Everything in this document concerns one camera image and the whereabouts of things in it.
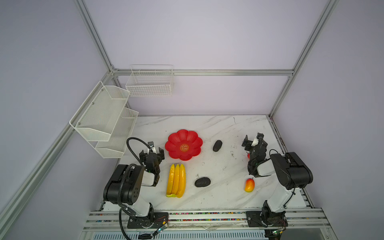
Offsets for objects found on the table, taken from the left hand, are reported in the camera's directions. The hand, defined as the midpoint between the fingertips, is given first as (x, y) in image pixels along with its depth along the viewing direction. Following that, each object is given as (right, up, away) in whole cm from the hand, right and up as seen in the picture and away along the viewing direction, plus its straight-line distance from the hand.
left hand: (150, 149), depth 93 cm
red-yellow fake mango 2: (+62, -3, -1) cm, 62 cm away
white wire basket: (-1, +45, +3) cm, 45 cm away
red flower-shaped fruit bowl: (+20, +2, +11) cm, 23 cm away
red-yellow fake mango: (+59, -18, -11) cm, 62 cm away
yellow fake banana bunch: (+18, -18, -9) cm, 26 cm away
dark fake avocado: (+44, +2, +8) cm, 44 cm away
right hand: (+66, +9, +1) cm, 66 cm away
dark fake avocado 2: (+32, -17, -11) cm, 38 cm away
